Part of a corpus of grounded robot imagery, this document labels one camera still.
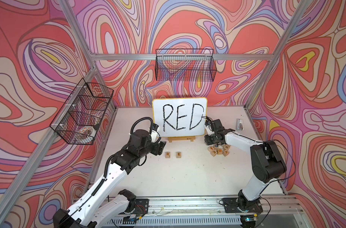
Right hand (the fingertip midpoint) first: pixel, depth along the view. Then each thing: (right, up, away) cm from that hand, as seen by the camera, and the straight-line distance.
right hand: (209, 142), depth 96 cm
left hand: (-31, +4, -21) cm, 38 cm away
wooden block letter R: (-28, -7, -6) cm, 30 cm away
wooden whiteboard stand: (-12, +3, 0) cm, 13 cm away
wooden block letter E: (-21, -7, -5) cm, 23 cm away
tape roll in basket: (-68, +10, -23) cm, 73 cm away
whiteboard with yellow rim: (-20, +17, -5) cm, 27 cm away
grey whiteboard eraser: (+25, +11, +9) cm, 29 cm away
